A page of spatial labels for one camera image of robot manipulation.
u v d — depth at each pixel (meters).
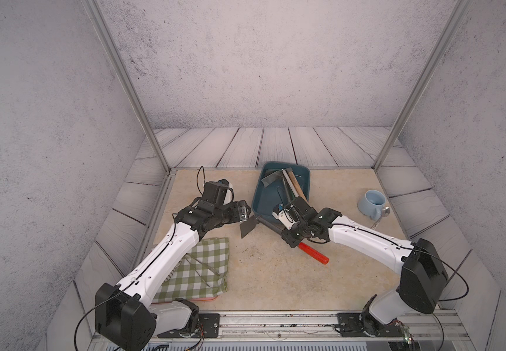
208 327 0.73
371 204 0.98
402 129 1.02
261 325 0.75
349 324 0.73
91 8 0.69
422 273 0.43
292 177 1.09
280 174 1.11
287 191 1.04
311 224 0.60
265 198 1.06
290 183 1.04
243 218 0.70
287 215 0.69
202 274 0.85
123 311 0.38
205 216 0.55
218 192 0.60
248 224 0.86
